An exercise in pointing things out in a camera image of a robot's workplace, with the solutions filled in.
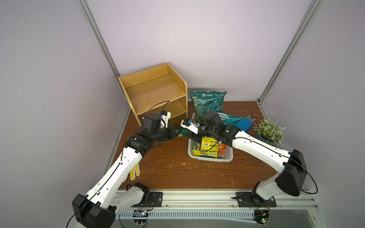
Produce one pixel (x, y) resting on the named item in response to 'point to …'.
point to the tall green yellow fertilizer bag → (204, 101)
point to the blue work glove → (246, 123)
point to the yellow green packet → (183, 132)
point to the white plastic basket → (228, 151)
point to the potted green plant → (269, 131)
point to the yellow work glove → (134, 171)
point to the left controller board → (140, 216)
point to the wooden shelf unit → (156, 90)
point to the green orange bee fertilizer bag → (228, 119)
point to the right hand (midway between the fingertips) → (186, 127)
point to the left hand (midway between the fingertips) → (184, 130)
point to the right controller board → (262, 216)
